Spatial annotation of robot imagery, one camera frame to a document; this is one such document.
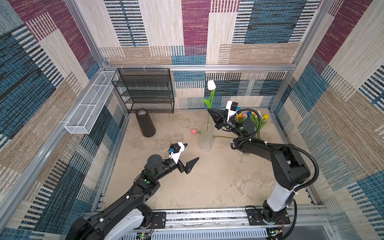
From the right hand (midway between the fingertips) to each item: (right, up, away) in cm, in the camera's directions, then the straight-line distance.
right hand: (207, 110), depth 75 cm
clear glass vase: (0, -15, +11) cm, 19 cm away
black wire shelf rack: (-38, +18, +34) cm, 54 cm away
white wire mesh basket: (-58, -5, -4) cm, 59 cm away
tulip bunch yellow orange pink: (+28, -2, +36) cm, 46 cm away
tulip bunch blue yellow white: (+38, -2, +37) cm, 53 cm away
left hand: (-8, -19, -4) cm, 21 cm away
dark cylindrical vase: (-38, -6, +22) cm, 44 cm away
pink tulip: (-7, -12, +31) cm, 33 cm away
